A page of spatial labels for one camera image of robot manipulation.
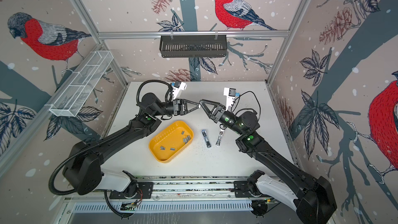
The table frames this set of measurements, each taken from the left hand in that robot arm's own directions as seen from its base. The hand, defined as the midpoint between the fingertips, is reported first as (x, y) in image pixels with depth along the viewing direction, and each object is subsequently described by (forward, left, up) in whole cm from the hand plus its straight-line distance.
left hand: (197, 110), depth 60 cm
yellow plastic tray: (+1, +19, -37) cm, 41 cm away
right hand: (+1, 0, +1) cm, 2 cm away
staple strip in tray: (+9, +10, -37) cm, 39 cm away
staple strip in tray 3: (0, +22, -38) cm, 44 cm away
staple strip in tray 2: (+4, +7, -37) cm, 38 cm away
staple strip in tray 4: (-1, +15, -38) cm, 41 cm away
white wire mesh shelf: (+21, +60, -5) cm, 64 cm away
